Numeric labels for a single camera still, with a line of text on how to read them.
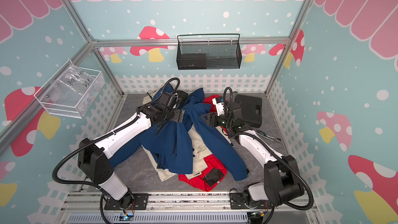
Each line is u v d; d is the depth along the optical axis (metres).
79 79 0.74
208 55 0.91
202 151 0.86
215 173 0.81
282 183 0.42
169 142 0.85
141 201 0.74
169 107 0.65
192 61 0.84
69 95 0.71
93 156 0.43
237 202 0.74
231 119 0.65
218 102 0.73
